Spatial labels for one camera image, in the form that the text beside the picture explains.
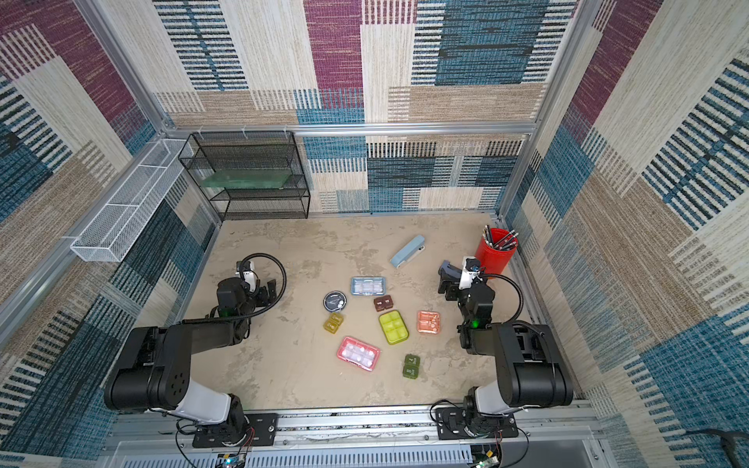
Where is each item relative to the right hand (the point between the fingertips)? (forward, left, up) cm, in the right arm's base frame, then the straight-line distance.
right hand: (460, 272), depth 92 cm
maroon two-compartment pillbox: (-6, +24, -7) cm, 26 cm away
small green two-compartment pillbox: (-25, +17, -9) cm, 31 cm away
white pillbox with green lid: (-14, +21, -8) cm, 26 cm away
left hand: (0, +63, -3) cm, 63 cm away
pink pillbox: (-22, +31, -9) cm, 39 cm away
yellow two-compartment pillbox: (-13, +39, -7) cm, 42 cm away
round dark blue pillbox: (-5, +40, -8) cm, 41 cm away
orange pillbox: (-12, +10, -9) cm, 18 cm away
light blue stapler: (+15, +12, -5) cm, 20 cm away
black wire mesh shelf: (+38, +68, +20) cm, 81 cm away
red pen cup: (+5, -11, +5) cm, 13 cm away
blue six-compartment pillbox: (+1, +29, -8) cm, 30 cm away
